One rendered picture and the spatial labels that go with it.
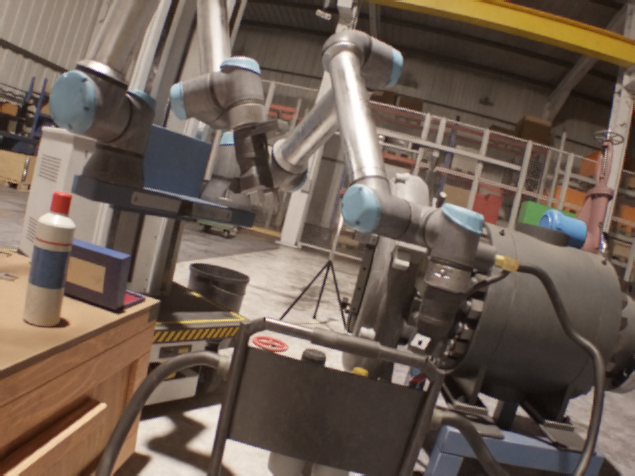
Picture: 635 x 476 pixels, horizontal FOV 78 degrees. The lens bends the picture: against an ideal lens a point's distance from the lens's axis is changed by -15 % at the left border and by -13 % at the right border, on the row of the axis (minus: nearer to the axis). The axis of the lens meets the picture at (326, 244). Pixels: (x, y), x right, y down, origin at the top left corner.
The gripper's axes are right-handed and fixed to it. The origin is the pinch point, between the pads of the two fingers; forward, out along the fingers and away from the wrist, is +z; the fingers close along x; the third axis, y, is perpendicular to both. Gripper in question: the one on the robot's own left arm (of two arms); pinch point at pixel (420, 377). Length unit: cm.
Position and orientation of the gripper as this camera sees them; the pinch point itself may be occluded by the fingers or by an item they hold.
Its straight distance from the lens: 100.9
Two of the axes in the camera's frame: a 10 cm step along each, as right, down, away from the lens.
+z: -2.5, 9.7, 0.6
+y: -5.1, -0.8, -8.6
